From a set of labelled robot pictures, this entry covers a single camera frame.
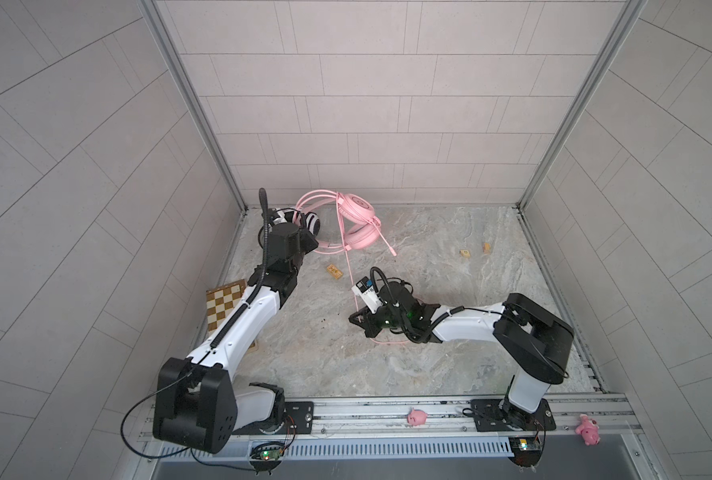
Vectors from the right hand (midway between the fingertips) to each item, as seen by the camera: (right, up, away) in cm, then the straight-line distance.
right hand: (350, 323), depth 81 cm
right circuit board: (+42, -25, -13) cm, 50 cm away
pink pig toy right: (+56, -20, -14) cm, 61 cm away
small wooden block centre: (-6, +12, +15) cm, 20 cm away
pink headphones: (+4, +27, -8) cm, 28 cm away
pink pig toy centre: (+17, -19, -11) cm, 27 cm away
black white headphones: (-16, +29, -10) cm, 35 cm away
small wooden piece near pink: (+38, +18, +21) cm, 47 cm away
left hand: (-10, +28, 0) cm, 30 cm away
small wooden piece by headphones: (+46, +20, +21) cm, 54 cm away
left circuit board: (-17, -23, -17) cm, 33 cm away
